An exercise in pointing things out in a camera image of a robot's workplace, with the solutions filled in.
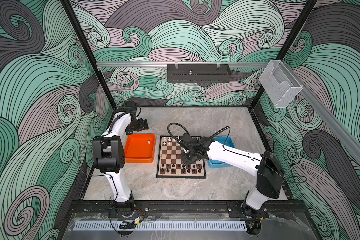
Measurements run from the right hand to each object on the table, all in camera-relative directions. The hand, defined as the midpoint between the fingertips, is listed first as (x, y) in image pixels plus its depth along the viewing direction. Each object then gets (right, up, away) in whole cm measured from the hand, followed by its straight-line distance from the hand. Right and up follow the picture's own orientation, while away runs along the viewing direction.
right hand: (185, 159), depth 81 cm
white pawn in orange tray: (-23, +7, +17) cm, 30 cm away
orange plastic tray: (-28, +4, +9) cm, 30 cm away
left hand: (-28, +17, +12) cm, 35 cm away
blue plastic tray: (+27, +8, +15) cm, 32 cm away
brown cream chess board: (-9, -5, +6) cm, 12 cm away
